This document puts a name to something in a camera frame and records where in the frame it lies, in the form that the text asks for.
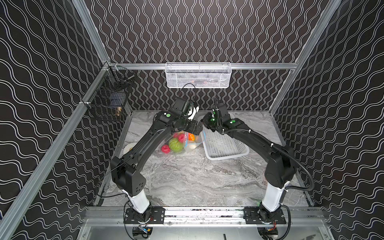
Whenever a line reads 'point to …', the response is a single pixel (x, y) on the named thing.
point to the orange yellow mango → (191, 137)
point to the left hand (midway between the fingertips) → (199, 126)
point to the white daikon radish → (192, 146)
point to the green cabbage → (175, 145)
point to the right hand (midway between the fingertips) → (199, 120)
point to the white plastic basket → (218, 146)
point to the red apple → (165, 149)
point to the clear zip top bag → (198, 140)
